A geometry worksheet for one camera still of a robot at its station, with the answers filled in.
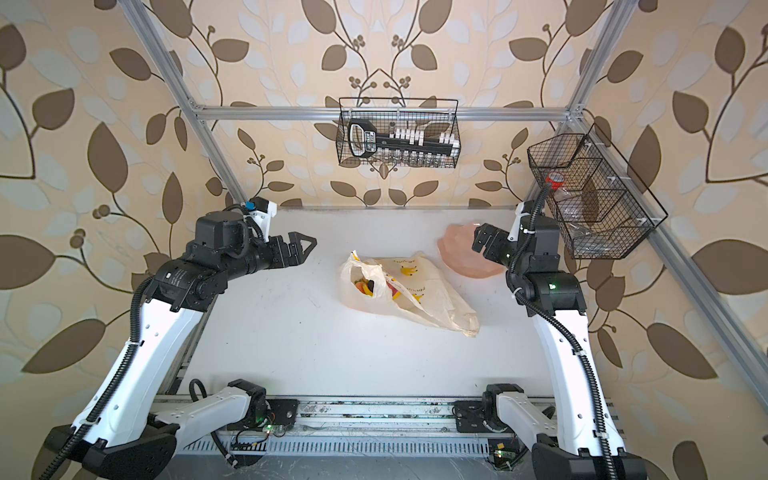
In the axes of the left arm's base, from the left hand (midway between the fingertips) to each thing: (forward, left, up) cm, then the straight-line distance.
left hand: (302, 240), depth 65 cm
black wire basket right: (+13, -72, -1) cm, 73 cm away
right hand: (+4, -44, -3) cm, 44 cm away
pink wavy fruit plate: (+24, -42, -33) cm, 58 cm away
